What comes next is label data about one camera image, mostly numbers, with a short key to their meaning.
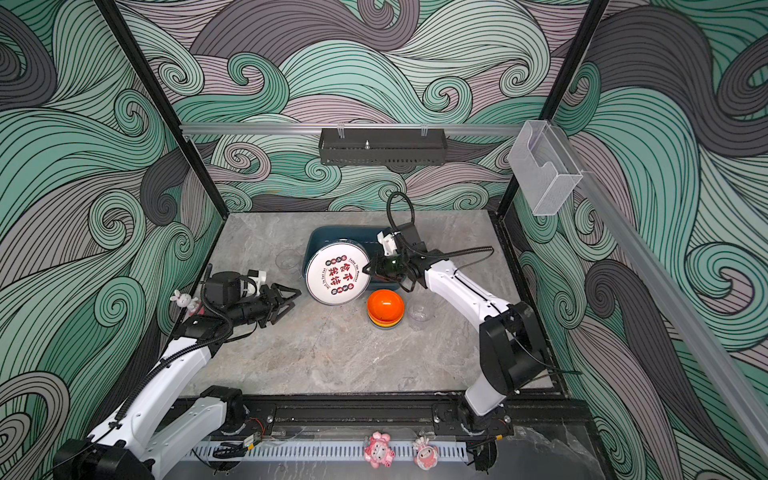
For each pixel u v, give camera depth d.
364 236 1.10
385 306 0.89
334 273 0.83
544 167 0.79
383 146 0.95
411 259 0.65
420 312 0.90
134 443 0.40
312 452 0.70
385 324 0.86
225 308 0.60
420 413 0.75
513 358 0.44
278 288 0.71
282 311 0.74
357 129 0.93
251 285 0.73
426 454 0.66
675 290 0.53
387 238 0.79
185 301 0.88
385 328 0.86
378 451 0.66
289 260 1.01
